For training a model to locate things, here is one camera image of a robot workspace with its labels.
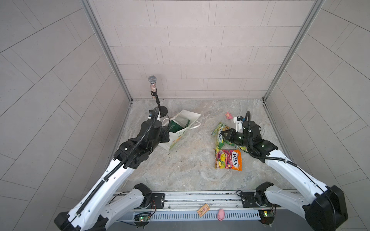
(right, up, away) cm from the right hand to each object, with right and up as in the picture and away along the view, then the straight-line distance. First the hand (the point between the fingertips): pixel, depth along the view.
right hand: (220, 132), depth 77 cm
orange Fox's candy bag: (+6, -16, +5) cm, 18 cm away
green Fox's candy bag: (-27, +2, +20) cm, 33 cm away
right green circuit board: (+21, -39, -9) cm, 45 cm away
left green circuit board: (-38, -38, -12) cm, 55 cm away
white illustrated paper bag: (-24, -2, -5) cm, 24 cm away
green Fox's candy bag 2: (0, -5, -2) cm, 5 cm away
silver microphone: (-39, +30, +8) cm, 50 cm away
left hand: (-26, +4, -8) cm, 28 cm away
